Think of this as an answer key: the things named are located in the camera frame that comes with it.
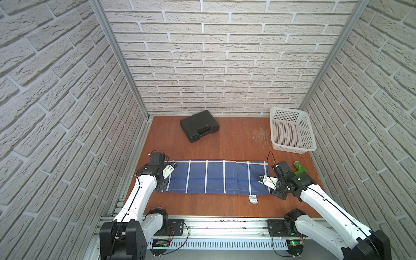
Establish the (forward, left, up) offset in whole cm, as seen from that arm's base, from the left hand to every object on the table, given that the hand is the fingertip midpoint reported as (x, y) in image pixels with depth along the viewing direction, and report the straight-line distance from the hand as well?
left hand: (156, 176), depth 82 cm
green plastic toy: (+6, -81, -4) cm, 81 cm away
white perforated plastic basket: (+35, -86, -4) cm, 93 cm away
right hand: (-5, -64, 0) cm, 64 cm away
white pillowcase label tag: (-10, -51, -5) cm, 52 cm away
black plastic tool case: (+39, -22, -2) cm, 45 cm away
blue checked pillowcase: (+3, -32, -6) cm, 33 cm away
